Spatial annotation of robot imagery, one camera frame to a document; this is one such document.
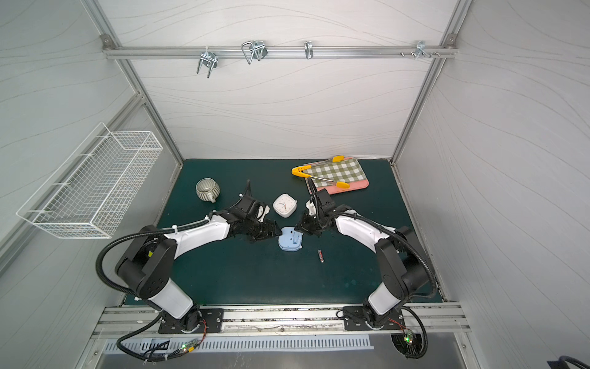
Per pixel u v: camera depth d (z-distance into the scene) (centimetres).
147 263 45
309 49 78
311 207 84
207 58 78
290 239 89
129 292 48
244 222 71
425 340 70
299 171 114
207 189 107
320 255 88
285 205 99
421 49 76
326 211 69
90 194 68
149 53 76
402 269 45
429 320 75
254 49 76
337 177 115
